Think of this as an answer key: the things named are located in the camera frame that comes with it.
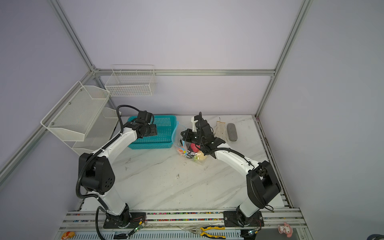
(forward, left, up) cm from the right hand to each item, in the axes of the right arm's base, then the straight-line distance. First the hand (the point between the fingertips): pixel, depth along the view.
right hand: (179, 133), depth 80 cm
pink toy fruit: (-1, -8, -13) cm, 16 cm away
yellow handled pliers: (-42, -11, -23) cm, 49 cm away
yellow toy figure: (-45, +50, -20) cm, 70 cm away
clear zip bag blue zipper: (-4, -4, -10) cm, 11 cm away
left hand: (+7, +20, -7) cm, 22 cm away
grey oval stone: (+17, -35, -22) cm, 44 cm away
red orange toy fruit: (-7, -1, -7) cm, 10 cm away
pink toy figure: (-40, -52, -22) cm, 69 cm away
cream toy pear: (-4, -13, -20) cm, 24 cm away
